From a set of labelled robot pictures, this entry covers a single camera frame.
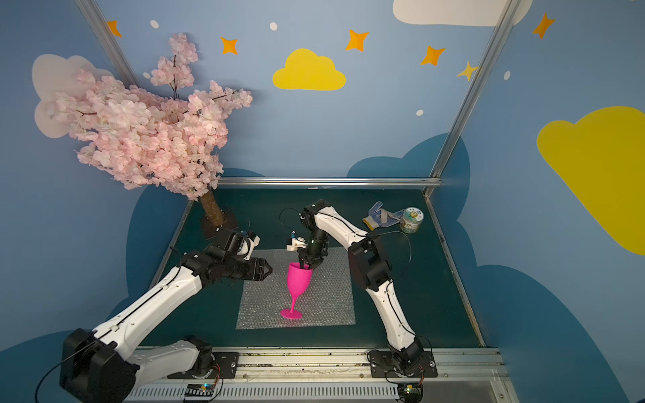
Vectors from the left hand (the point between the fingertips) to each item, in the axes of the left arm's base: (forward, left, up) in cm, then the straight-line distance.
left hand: (264, 266), depth 81 cm
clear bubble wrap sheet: (-6, -21, -14) cm, 26 cm away
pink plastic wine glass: (-5, -12, -1) cm, 13 cm away
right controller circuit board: (-32, -47, -16) cm, 59 cm away
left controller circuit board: (-33, +16, -16) cm, 40 cm away
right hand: (+1, -15, -6) cm, 16 cm away
